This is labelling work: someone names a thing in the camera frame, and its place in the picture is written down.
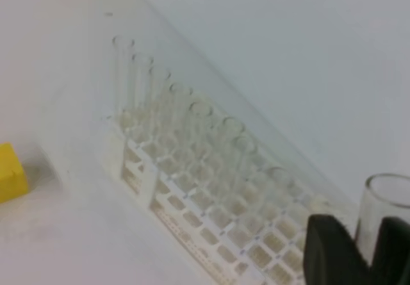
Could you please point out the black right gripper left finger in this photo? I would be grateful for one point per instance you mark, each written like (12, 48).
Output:
(330, 255)

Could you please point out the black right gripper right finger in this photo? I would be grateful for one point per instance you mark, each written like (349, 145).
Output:
(390, 264)

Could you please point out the clear glass test tube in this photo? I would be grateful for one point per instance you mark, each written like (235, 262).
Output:
(384, 195)

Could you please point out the white test tube rack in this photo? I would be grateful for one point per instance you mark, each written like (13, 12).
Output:
(231, 246)

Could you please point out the yellow cube block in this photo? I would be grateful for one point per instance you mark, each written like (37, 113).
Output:
(14, 182)

